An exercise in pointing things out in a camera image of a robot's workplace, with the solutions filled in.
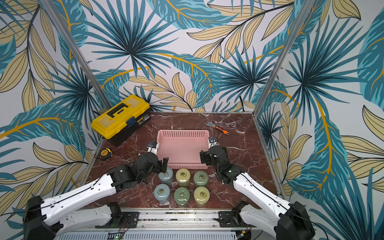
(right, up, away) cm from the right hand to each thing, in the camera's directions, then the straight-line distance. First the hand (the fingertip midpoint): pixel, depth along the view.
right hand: (211, 148), depth 82 cm
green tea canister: (-6, -15, -4) cm, 17 cm away
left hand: (-27, -4, -5) cm, 28 cm away
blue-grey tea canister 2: (-25, -20, -9) cm, 33 cm away
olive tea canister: (-15, -14, -3) cm, 21 cm away
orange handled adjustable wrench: (+3, +15, +31) cm, 34 cm away
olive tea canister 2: (-6, -22, -9) cm, 24 cm away
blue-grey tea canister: (-24, -15, -3) cm, 28 cm away
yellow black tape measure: (-64, -5, +11) cm, 65 cm away
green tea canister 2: (-15, -22, -10) cm, 28 cm away
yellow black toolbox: (-54, +16, +10) cm, 57 cm away
